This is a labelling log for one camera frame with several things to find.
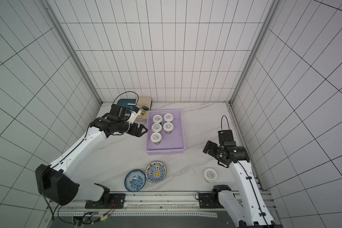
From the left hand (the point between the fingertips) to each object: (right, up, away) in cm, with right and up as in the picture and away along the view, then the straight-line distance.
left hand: (139, 131), depth 79 cm
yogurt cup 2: (+8, 0, +16) cm, 18 cm away
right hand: (+38, -10, -2) cm, 40 cm away
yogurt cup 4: (+9, -6, +12) cm, 16 cm away
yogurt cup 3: (+16, +1, +17) cm, 23 cm away
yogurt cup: (+16, +7, +22) cm, 28 cm away
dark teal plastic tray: (-23, +19, +40) cm, 50 cm away
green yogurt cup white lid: (+8, +7, +22) cm, 24 cm away
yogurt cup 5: (+40, -24, -3) cm, 47 cm away
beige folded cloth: (-5, +18, +42) cm, 46 cm away
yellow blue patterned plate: (+9, -25, +3) cm, 27 cm away
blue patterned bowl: (-2, -28, 0) cm, 29 cm away
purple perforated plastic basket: (+14, -4, +22) cm, 26 cm away
